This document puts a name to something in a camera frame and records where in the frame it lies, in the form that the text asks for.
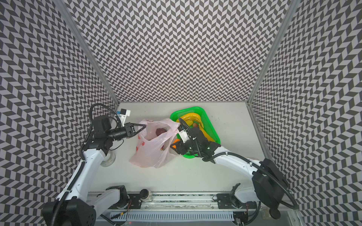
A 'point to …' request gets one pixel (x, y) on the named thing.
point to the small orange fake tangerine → (175, 141)
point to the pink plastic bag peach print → (154, 141)
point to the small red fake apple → (194, 125)
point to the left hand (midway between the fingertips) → (145, 127)
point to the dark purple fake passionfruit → (159, 131)
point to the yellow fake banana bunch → (194, 116)
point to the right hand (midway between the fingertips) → (174, 148)
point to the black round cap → (275, 213)
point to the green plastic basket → (200, 112)
